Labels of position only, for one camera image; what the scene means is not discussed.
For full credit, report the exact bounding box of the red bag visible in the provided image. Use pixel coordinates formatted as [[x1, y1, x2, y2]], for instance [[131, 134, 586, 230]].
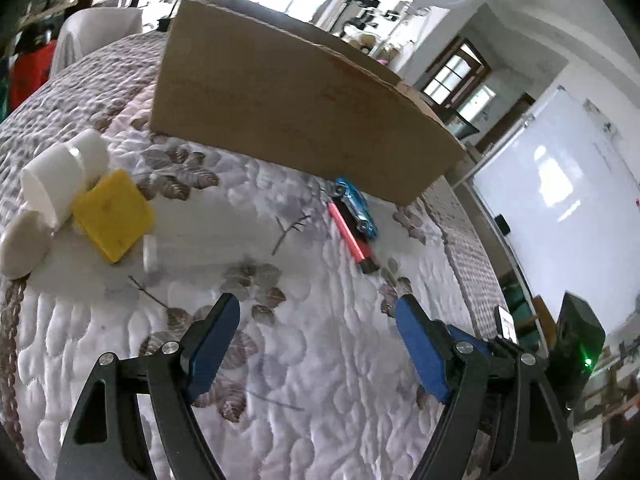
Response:
[[9, 40, 56, 112]]

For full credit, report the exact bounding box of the white whiteboard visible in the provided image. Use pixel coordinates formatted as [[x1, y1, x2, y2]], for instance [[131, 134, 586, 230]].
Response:
[[471, 89, 639, 333]]

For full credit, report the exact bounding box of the dark framed window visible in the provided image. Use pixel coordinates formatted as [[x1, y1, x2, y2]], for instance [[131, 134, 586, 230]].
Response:
[[414, 36, 491, 112]]

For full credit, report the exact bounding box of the white cylindrical container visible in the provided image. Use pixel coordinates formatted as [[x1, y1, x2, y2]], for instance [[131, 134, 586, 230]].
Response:
[[21, 129, 110, 230]]

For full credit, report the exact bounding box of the black box green light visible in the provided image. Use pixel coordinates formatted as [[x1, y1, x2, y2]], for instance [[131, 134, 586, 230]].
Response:
[[546, 292, 605, 410]]

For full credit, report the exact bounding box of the brown cardboard box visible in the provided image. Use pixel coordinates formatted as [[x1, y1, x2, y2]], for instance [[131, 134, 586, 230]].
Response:
[[151, 0, 464, 206]]

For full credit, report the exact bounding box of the red marker pen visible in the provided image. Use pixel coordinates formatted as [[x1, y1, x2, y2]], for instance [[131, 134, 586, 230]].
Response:
[[328, 202, 380, 274]]

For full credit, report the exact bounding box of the small clear plastic bottle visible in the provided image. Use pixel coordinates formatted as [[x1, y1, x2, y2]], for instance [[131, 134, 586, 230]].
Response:
[[142, 234, 158, 274]]

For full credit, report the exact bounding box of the white round lid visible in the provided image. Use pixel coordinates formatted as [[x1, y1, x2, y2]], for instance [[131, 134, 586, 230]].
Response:
[[1, 210, 52, 280]]

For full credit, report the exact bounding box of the blue toy car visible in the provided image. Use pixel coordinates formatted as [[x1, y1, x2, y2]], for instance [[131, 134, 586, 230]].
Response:
[[333, 178, 378, 240]]

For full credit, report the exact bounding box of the yellow square sponge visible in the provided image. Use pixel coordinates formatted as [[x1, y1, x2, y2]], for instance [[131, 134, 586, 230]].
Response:
[[72, 169, 155, 263]]

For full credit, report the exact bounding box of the white draped chair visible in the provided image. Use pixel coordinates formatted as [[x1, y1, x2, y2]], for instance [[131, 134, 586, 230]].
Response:
[[50, 6, 142, 78]]

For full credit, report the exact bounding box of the floral quilted bedspread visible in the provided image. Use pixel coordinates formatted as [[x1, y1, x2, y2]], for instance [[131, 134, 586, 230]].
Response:
[[1, 32, 502, 479]]

